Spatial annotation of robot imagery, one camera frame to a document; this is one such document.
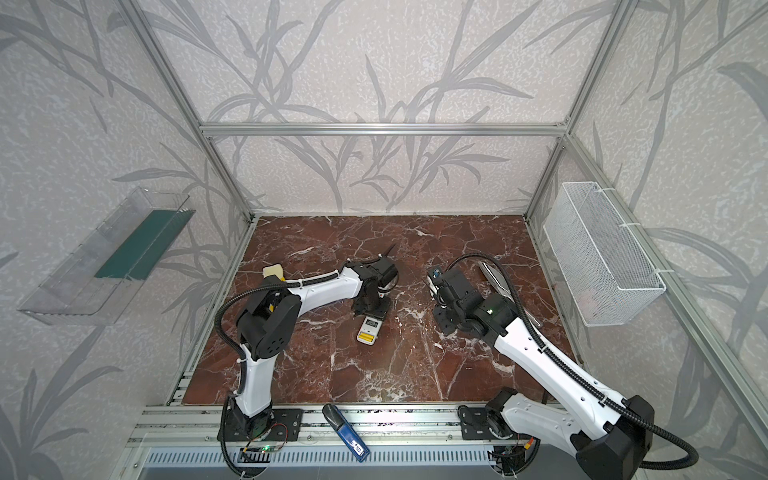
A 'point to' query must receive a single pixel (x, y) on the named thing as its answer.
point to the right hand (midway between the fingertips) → (446, 297)
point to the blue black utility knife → (346, 433)
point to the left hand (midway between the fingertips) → (383, 306)
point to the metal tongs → (498, 280)
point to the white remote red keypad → (369, 330)
